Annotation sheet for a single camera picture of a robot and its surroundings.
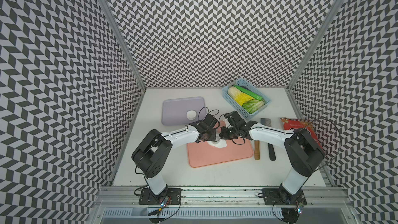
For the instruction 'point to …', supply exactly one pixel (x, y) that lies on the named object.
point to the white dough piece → (219, 143)
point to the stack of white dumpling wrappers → (191, 115)
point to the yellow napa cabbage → (240, 97)
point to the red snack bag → (293, 124)
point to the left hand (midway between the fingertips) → (211, 136)
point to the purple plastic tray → (174, 111)
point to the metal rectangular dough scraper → (266, 122)
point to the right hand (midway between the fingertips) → (221, 136)
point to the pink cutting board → (202, 153)
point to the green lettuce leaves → (253, 106)
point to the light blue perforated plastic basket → (249, 89)
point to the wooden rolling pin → (257, 150)
